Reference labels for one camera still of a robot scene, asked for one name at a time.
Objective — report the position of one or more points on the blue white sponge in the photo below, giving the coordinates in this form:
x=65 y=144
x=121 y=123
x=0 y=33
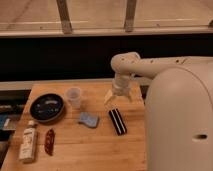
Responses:
x=88 y=120

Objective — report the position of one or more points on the dark round plate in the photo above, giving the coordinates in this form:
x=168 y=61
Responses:
x=47 y=107

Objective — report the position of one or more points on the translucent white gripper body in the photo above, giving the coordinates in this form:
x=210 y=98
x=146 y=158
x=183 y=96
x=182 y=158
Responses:
x=121 y=85

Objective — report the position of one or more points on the left metal window post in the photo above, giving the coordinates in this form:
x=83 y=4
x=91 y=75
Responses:
x=64 y=16

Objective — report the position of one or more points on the right metal window post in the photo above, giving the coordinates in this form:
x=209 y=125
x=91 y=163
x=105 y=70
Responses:
x=130 y=15

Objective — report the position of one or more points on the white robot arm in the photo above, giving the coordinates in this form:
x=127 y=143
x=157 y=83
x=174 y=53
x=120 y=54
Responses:
x=178 y=108

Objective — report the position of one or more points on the clear plastic cup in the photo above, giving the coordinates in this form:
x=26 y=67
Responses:
x=73 y=95

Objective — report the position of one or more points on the metal window post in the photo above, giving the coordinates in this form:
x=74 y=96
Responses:
x=64 y=16
x=130 y=15

